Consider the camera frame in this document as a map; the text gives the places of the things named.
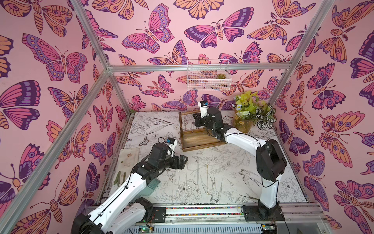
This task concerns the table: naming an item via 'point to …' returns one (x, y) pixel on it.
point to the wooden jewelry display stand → (197, 139)
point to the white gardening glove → (127, 159)
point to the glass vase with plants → (249, 109)
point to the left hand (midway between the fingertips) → (182, 156)
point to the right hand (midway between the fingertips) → (194, 112)
